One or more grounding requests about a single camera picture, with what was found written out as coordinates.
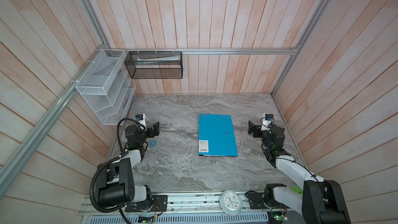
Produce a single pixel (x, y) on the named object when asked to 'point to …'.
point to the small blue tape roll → (153, 143)
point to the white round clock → (230, 202)
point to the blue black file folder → (216, 135)
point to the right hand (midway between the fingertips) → (257, 120)
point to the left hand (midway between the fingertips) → (153, 124)
